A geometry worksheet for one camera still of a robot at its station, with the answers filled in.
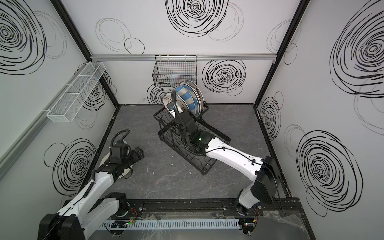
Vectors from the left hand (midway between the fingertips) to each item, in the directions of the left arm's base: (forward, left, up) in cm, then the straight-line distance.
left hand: (136, 153), depth 86 cm
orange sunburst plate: (+19, -17, +25) cm, 36 cm away
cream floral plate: (-1, +20, -5) cm, 20 cm away
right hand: (+11, -28, +28) cm, 41 cm away
